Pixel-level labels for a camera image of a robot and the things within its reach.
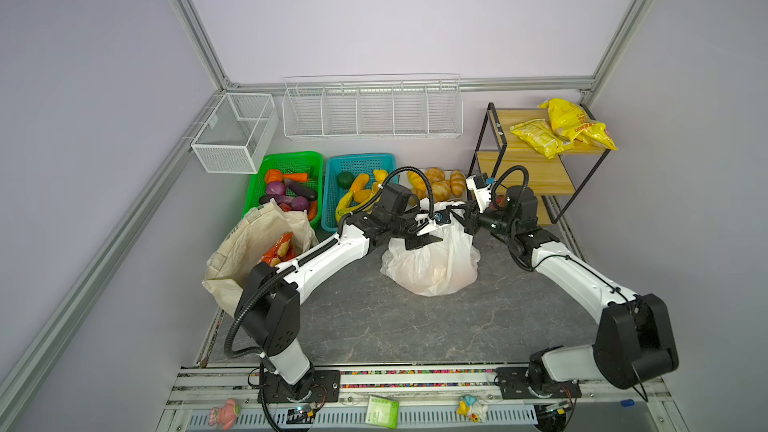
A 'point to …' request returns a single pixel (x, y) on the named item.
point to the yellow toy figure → (469, 406)
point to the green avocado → (345, 179)
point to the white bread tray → (403, 178)
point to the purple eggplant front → (278, 198)
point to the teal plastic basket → (356, 164)
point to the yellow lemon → (380, 175)
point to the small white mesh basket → (235, 137)
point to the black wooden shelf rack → (556, 180)
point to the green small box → (382, 412)
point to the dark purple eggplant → (301, 190)
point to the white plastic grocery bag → (436, 269)
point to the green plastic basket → (295, 162)
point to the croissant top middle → (435, 174)
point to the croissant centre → (441, 190)
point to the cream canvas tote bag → (230, 265)
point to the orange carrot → (303, 176)
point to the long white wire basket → (373, 106)
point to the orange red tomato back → (273, 175)
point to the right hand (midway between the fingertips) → (448, 209)
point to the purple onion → (276, 188)
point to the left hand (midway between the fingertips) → (438, 230)
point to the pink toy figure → (225, 416)
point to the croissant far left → (416, 183)
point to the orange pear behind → (360, 181)
